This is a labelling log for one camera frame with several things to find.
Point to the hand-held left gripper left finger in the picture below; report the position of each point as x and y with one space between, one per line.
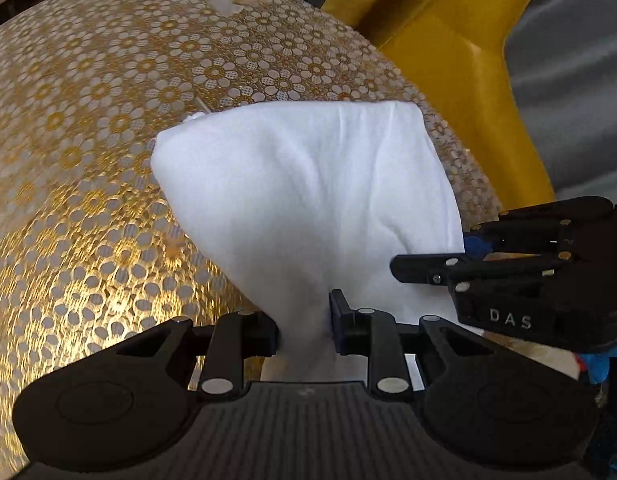
261 335

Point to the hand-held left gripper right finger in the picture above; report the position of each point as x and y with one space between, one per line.
335 330

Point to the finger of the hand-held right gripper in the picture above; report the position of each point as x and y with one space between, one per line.
423 267
518 240

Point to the white hoodie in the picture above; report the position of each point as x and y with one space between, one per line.
313 185

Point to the person's right hand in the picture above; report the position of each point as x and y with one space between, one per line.
595 367

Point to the grey cloth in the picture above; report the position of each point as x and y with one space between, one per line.
573 85

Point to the mustard yellow blanket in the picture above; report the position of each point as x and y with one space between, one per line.
438 60

